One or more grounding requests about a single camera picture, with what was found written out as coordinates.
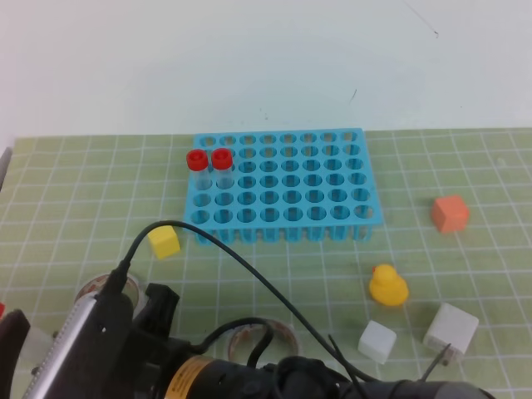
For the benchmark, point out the white foam cube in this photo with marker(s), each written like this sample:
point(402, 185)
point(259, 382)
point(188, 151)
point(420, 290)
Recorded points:
point(377, 342)

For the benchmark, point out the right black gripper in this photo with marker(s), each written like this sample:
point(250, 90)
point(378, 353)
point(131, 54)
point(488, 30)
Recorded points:
point(149, 355)

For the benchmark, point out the yellow rubber duck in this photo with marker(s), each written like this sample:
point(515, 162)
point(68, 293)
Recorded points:
point(387, 286)

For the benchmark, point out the blue test tube rack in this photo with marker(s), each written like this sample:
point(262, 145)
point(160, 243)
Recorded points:
point(288, 185)

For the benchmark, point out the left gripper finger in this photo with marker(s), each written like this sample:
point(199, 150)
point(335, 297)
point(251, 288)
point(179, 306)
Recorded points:
point(14, 330)

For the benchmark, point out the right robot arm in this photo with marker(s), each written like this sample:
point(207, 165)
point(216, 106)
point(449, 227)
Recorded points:
point(199, 376)

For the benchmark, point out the red-capped clear test tube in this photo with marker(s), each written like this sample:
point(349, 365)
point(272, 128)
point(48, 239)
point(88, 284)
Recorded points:
point(36, 345)

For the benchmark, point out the yellow foam cube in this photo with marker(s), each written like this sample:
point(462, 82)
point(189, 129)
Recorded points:
point(164, 242)

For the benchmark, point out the red-capped tube far left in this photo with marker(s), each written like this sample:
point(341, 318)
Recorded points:
point(198, 163)

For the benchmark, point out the green grid cutting mat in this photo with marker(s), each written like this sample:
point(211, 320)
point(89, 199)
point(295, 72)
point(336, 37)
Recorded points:
point(70, 208)

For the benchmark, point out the orange foam cube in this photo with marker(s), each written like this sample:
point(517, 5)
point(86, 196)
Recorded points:
point(450, 214)

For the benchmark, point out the centre white tape roll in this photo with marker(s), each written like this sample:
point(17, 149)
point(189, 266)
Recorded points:
point(240, 343)

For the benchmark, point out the white tape roll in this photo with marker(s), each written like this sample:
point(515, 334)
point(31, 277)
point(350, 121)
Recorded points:
point(131, 290)
point(240, 343)

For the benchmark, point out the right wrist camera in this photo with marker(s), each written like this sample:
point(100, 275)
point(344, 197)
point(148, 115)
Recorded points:
point(86, 349)

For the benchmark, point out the left white tape roll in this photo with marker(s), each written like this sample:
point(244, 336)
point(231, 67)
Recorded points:
point(131, 290)

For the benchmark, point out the white power adapter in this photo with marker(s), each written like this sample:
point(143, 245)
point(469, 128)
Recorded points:
point(451, 329)

